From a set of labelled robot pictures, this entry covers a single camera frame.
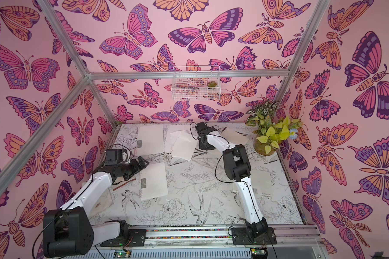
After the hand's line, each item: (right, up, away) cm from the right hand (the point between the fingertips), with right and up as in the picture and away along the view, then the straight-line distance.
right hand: (208, 145), depth 107 cm
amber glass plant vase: (+33, -2, -3) cm, 33 cm away
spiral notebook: (-33, -20, -14) cm, 41 cm away
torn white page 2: (-17, 0, 0) cm, 17 cm away
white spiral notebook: (-41, +3, +6) cm, 41 cm away
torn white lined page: (-26, +12, +10) cm, 30 cm away
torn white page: (-24, +4, +6) cm, 25 cm away
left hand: (-36, -10, -19) cm, 42 cm away
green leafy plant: (+31, +9, -24) cm, 40 cm away
